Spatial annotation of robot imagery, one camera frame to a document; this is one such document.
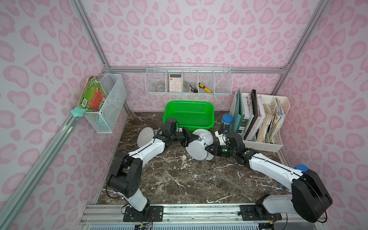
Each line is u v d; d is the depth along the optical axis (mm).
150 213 724
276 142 985
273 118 838
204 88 977
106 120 761
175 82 951
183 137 765
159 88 962
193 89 911
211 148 786
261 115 769
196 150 899
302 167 692
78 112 627
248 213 719
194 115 1174
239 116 768
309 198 410
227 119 879
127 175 453
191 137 773
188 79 1007
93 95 726
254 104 824
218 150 730
